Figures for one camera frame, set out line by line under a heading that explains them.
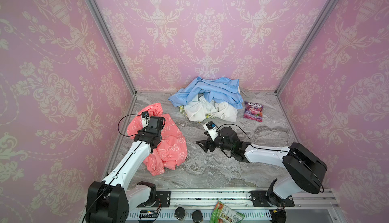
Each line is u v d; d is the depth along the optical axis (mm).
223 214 676
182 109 1093
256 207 731
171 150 853
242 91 1198
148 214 730
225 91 1050
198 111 1027
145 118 712
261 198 730
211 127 725
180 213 629
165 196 746
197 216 621
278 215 715
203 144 744
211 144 743
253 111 1058
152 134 636
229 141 657
